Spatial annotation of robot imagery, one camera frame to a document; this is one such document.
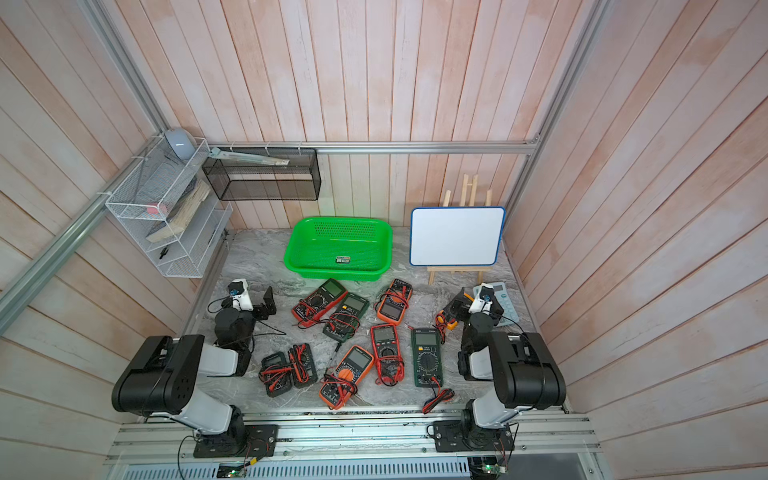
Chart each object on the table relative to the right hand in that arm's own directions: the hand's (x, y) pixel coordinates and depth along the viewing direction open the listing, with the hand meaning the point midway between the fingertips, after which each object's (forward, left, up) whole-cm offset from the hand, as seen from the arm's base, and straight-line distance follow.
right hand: (478, 290), depth 90 cm
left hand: (-1, +69, 0) cm, 69 cm away
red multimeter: (-22, +27, -4) cm, 35 cm away
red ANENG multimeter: (-2, +50, -7) cm, 51 cm away
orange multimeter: (-1, +26, -6) cm, 27 cm away
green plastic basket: (+25, +47, -9) cm, 54 cm away
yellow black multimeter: (-4, +7, -7) cm, 11 cm away
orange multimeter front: (-29, +41, -6) cm, 50 cm away
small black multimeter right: (-21, +52, -7) cm, 57 cm away
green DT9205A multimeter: (-9, +41, -6) cm, 43 cm away
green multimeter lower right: (-19, +16, -7) cm, 26 cm away
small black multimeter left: (-25, +58, -5) cm, 64 cm away
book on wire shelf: (+8, +84, +24) cm, 88 cm away
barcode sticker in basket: (+19, +45, -9) cm, 50 cm away
